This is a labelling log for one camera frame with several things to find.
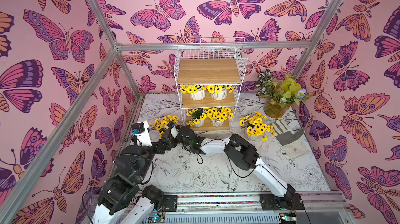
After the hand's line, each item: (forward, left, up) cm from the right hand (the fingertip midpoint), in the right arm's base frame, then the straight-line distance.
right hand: (165, 131), depth 91 cm
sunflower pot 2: (0, -52, +8) cm, 52 cm away
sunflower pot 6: (+8, -31, +7) cm, 33 cm away
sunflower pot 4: (+10, -31, +23) cm, 40 cm away
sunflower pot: (-2, +2, +7) cm, 7 cm away
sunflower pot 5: (+9, -19, +3) cm, 21 cm away
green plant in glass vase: (+17, -67, +14) cm, 70 cm away
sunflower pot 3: (+9, -19, +24) cm, 32 cm away
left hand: (-13, -6, +26) cm, 30 cm away
